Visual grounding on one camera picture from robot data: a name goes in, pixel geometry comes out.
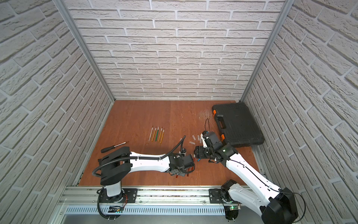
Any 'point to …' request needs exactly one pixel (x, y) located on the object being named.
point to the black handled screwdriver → (106, 149)
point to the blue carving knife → (199, 159)
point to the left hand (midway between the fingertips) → (184, 169)
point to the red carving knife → (176, 176)
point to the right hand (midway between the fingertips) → (200, 151)
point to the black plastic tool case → (236, 125)
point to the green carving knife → (157, 134)
